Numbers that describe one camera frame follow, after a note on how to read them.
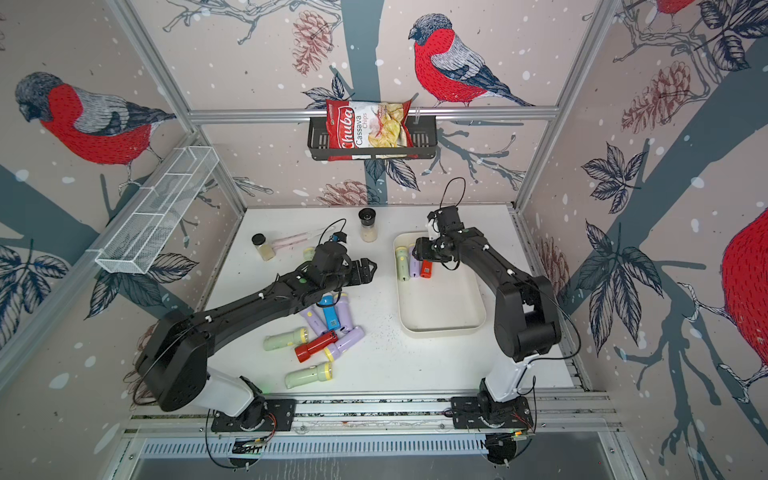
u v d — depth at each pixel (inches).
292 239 43.2
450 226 28.6
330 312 35.5
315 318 34.8
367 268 30.4
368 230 42.1
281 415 28.8
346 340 33.1
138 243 28.1
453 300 37.3
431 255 32.1
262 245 39.5
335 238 30.2
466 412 28.9
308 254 40.7
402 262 39.4
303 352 32.1
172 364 16.8
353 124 34.4
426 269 39.0
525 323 18.7
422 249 32.0
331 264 25.5
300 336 33.0
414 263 39.3
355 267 29.3
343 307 35.1
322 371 30.6
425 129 38.2
